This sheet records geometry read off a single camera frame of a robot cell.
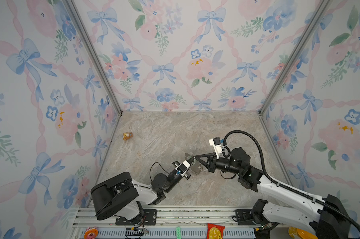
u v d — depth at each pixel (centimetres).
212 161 62
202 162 67
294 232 66
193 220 73
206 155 66
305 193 46
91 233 67
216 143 64
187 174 66
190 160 71
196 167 72
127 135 102
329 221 39
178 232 69
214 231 69
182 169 59
